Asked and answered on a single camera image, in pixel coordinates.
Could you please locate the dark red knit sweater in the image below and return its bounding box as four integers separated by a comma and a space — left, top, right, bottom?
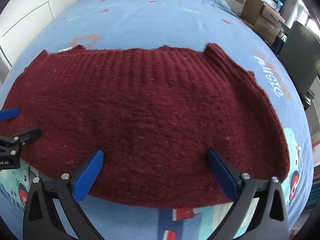
1, 43, 290, 209

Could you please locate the white wardrobe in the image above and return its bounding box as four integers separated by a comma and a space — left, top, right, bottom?
1, 0, 80, 68

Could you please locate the blue cartoon print bedsheet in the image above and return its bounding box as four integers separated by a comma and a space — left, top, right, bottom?
1, 0, 313, 239

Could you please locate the dark grey chair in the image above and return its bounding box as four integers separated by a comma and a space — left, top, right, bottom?
278, 21, 319, 110

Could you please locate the wooden drawer cabinet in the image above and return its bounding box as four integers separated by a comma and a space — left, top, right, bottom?
241, 0, 285, 47

